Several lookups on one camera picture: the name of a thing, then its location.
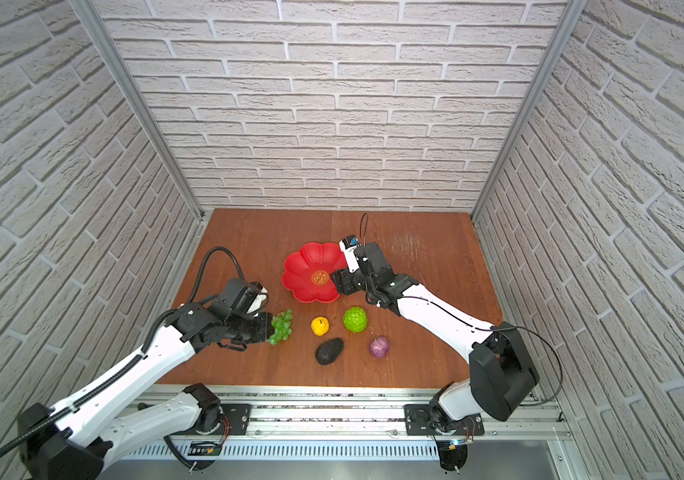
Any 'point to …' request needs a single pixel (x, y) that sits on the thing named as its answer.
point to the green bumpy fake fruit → (355, 319)
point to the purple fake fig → (379, 346)
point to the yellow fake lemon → (319, 326)
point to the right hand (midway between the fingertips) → (341, 270)
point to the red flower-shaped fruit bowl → (308, 272)
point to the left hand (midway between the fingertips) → (279, 327)
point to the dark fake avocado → (328, 351)
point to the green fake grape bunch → (282, 327)
